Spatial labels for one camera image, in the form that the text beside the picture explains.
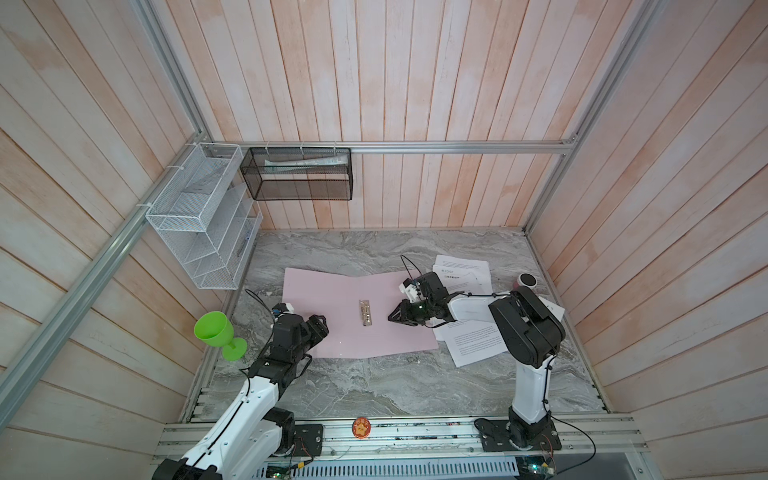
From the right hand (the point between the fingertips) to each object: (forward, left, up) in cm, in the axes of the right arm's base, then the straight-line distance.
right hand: (391, 318), depth 95 cm
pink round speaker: (+13, -46, +4) cm, 48 cm away
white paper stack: (-7, -25, -1) cm, 26 cm away
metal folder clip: (+2, +9, -1) cm, 9 cm away
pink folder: (+6, +11, -1) cm, 13 cm away
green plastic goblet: (-12, +47, +14) cm, 51 cm away
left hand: (-8, +21, +8) cm, 23 cm away
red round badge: (-31, +8, -1) cm, 32 cm away
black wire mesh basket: (+42, +33, +26) cm, 59 cm away
